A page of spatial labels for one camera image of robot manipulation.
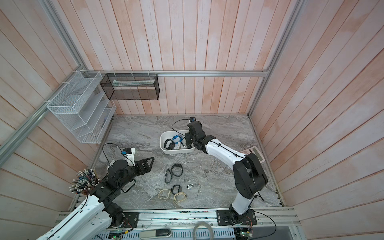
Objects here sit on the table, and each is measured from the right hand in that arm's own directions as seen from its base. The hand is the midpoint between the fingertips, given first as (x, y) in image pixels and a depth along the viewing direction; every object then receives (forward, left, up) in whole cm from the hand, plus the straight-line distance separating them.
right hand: (189, 133), depth 91 cm
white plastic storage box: (+6, +15, -10) cm, 19 cm away
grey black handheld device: (-51, +14, -9) cm, 54 cm away
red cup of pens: (-32, +48, +5) cm, 58 cm away
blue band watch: (+5, +9, -13) cm, 16 cm away
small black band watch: (-30, +5, -12) cm, 33 cm away
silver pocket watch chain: (-28, -1, -13) cm, 31 cm away
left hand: (-20, +21, +1) cm, 29 cm away
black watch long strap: (-17, +8, -10) cm, 21 cm away
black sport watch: (-3, +12, -10) cm, 16 cm away
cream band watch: (-33, +14, -14) cm, 38 cm away
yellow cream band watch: (-33, +5, -12) cm, 35 cm away
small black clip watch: (-4, +7, -8) cm, 12 cm away
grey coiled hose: (-46, -7, -11) cm, 48 cm away
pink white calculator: (-4, -43, -12) cm, 44 cm away
